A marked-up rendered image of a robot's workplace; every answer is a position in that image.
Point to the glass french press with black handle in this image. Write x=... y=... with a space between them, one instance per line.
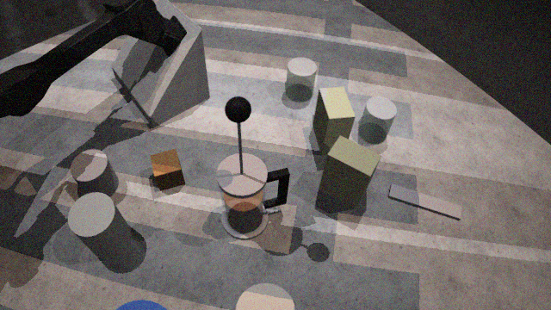
x=242 y=178

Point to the blue short cylinder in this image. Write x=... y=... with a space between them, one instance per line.
x=141 y=305

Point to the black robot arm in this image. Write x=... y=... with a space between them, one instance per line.
x=24 y=86

